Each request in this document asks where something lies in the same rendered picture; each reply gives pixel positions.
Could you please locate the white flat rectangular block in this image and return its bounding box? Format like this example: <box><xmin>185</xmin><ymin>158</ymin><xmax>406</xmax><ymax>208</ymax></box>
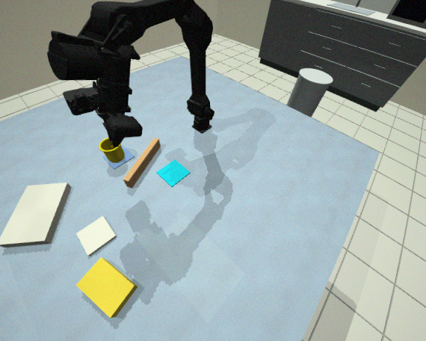
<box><xmin>76</xmin><ymin>216</ymin><xmax>117</xmax><ymax>256</ymax></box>

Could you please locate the cream flat rectangular block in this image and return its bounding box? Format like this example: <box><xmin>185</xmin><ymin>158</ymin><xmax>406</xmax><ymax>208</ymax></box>
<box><xmin>0</xmin><ymin>182</ymin><xmax>72</xmax><ymax>248</ymax></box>

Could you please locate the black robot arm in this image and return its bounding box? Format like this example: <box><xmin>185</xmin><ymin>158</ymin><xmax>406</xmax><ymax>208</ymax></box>
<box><xmin>47</xmin><ymin>0</ymin><xmax>214</xmax><ymax>133</ymax></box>

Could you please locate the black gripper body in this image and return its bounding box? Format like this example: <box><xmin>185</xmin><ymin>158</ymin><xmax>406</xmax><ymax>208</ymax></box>
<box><xmin>96</xmin><ymin>78</ymin><xmax>143</xmax><ymax>138</ymax></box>

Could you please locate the orange flat bar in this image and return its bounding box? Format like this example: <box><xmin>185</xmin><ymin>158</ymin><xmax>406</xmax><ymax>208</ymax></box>
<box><xmin>123</xmin><ymin>138</ymin><xmax>160</xmax><ymax>188</ymax></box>

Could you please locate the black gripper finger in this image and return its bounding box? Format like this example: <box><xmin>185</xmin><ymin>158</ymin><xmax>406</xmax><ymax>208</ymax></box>
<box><xmin>102</xmin><ymin>123</ymin><xmax>124</xmax><ymax>147</ymax></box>
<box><xmin>95</xmin><ymin>109</ymin><xmax>111</xmax><ymax>141</ymax></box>

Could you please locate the yellow flat square block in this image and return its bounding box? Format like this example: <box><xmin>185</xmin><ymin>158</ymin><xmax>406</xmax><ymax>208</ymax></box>
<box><xmin>76</xmin><ymin>258</ymin><xmax>138</xmax><ymax>318</ymax></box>

